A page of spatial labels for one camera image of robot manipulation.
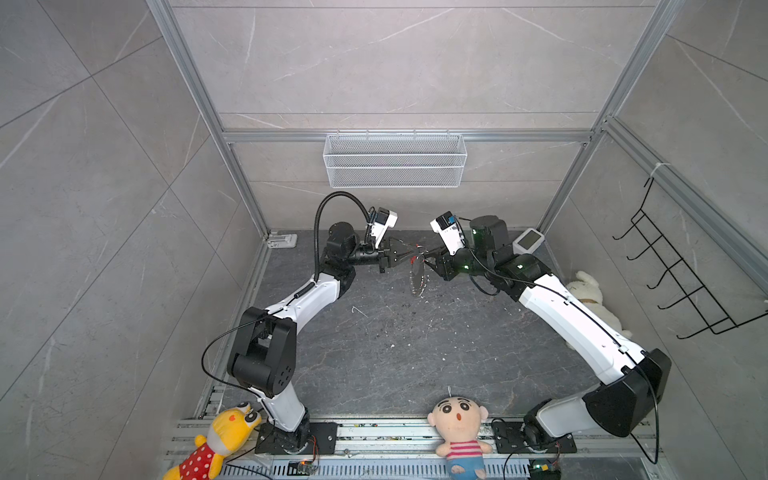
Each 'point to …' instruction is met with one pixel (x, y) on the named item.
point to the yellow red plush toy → (228, 432)
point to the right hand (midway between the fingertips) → (431, 254)
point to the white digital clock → (529, 241)
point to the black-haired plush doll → (459, 419)
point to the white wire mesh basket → (395, 160)
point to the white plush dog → (587, 289)
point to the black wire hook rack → (718, 320)
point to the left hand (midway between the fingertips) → (421, 250)
